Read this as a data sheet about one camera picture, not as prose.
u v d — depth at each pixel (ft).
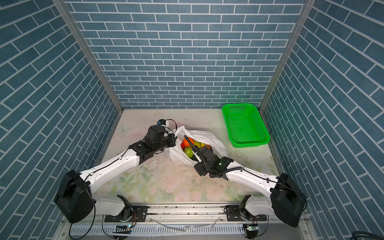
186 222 2.38
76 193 1.31
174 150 2.53
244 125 3.63
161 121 2.39
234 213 2.42
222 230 2.42
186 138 2.03
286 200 1.35
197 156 2.15
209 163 2.03
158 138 2.06
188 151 2.92
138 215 2.41
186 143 3.00
